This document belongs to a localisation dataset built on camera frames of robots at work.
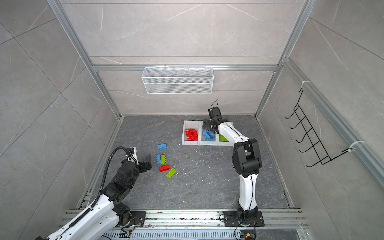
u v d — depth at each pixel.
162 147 0.98
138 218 0.73
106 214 0.53
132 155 0.67
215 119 0.78
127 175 0.59
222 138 1.03
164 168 0.89
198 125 1.07
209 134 1.02
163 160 0.93
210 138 1.01
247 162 0.54
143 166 0.71
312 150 0.69
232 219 0.73
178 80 1.01
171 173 0.88
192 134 1.04
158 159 0.93
